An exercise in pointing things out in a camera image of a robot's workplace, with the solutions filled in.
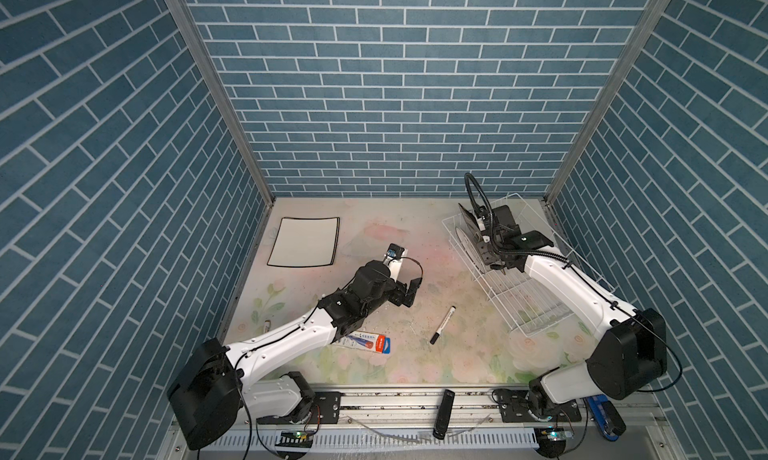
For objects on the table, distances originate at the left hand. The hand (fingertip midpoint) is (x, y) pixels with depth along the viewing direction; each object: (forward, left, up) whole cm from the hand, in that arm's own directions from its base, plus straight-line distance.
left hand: (408, 273), depth 79 cm
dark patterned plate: (+14, -18, -1) cm, 23 cm away
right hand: (+10, -25, +1) cm, 27 cm away
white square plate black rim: (+23, +35, -16) cm, 45 cm away
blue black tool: (-32, -47, -14) cm, 59 cm away
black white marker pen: (-8, -10, -16) cm, 21 cm away
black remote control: (-30, -8, -16) cm, 35 cm away
